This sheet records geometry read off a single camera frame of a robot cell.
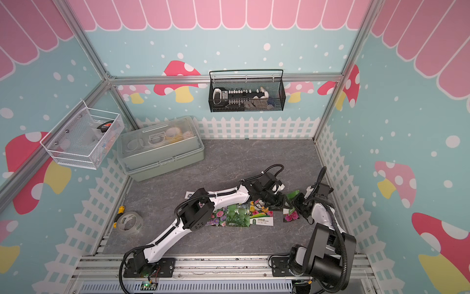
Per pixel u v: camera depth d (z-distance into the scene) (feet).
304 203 2.17
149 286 2.34
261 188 2.55
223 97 2.87
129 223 2.86
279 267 2.43
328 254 1.46
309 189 2.76
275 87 3.03
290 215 2.82
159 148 2.95
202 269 2.47
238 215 2.93
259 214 2.94
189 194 3.13
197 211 2.02
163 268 2.43
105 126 2.59
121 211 2.91
